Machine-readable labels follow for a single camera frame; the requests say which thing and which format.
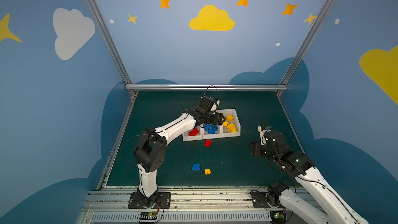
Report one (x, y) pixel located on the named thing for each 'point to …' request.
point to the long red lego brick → (194, 132)
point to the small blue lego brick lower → (196, 167)
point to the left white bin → (186, 136)
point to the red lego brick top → (208, 143)
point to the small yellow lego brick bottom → (207, 171)
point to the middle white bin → (217, 134)
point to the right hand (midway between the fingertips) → (256, 141)
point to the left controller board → (147, 217)
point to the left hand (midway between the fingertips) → (220, 117)
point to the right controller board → (278, 217)
